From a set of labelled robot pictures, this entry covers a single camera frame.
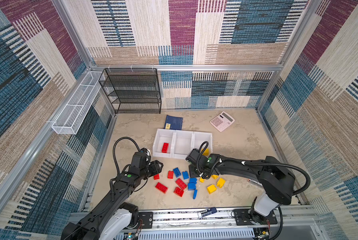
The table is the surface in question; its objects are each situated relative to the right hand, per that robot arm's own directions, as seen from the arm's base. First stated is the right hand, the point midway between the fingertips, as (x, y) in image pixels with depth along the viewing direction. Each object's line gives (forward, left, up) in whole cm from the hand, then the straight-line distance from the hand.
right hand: (194, 174), depth 85 cm
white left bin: (+28, +19, -1) cm, 33 cm away
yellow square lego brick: (+14, -9, -1) cm, 17 cm away
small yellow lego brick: (-3, -4, -2) cm, 5 cm away
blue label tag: (-19, -5, -1) cm, 19 cm away
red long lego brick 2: (-5, +8, -1) cm, 9 cm away
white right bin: (+24, -5, +1) cm, 24 cm away
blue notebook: (+39, +12, -1) cm, 41 cm away
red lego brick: (+18, +17, -1) cm, 25 cm away
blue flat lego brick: (-6, +2, -2) cm, 7 cm away
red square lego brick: (+1, +14, -2) cm, 14 cm away
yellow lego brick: (-1, -11, -1) cm, 11 cm away
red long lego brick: (-6, +19, -2) cm, 20 cm away
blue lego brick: (-3, +1, -2) cm, 3 cm away
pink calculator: (+38, -24, -1) cm, 45 cm away
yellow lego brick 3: (-8, -9, -2) cm, 12 cm away
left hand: (+4, +19, +7) cm, 20 cm away
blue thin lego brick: (-11, +1, -1) cm, 11 cm away
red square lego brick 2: (-9, +9, -2) cm, 13 cm away
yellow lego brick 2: (-5, -14, -1) cm, 15 cm away
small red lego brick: (0, +22, -2) cm, 22 cm away
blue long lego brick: (+2, +10, -2) cm, 11 cm away
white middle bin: (+21, +6, -1) cm, 22 cm away
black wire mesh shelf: (+58, +41, +14) cm, 72 cm away
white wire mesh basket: (+29, +74, +16) cm, 81 cm away
